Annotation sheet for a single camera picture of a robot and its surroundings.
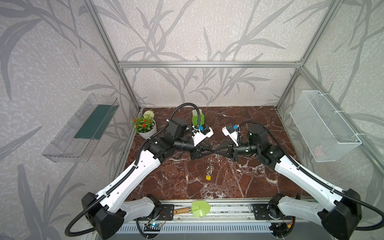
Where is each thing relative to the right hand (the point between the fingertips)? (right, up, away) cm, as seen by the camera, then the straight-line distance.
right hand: (216, 147), depth 66 cm
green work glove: (-12, +15, +49) cm, 52 cm away
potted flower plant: (-41, +9, +25) cm, 49 cm away
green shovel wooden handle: (-16, -33, +8) cm, 37 cm away
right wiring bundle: (+33, -41, +6) cm, 53 cm away
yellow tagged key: (-3, -15, +3) cm, 15 cm away
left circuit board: (-30, -40, +6) cm, 51 cm away
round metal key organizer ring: (-3, -10, 0) cm, 10 cm away
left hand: (-2, +1, -2) cm, 3 cm away
